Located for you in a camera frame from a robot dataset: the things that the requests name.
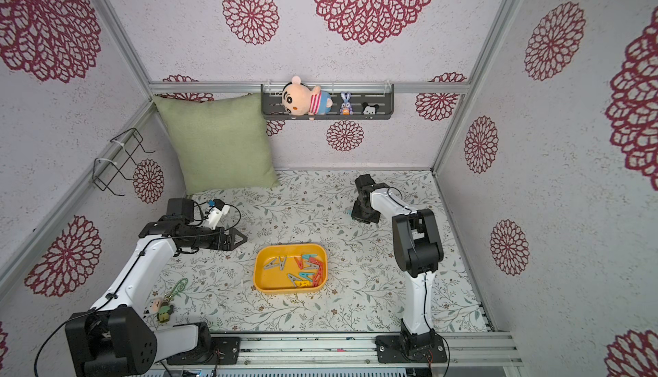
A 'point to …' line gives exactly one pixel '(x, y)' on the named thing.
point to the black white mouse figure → (369, 110)
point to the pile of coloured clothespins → (308, 262)
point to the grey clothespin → (277, 263)
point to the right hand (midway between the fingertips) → (359, 214)
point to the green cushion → (223, 143)
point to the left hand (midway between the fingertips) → (235, 239)
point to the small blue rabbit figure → (346, 108)
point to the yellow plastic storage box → (290, 268)
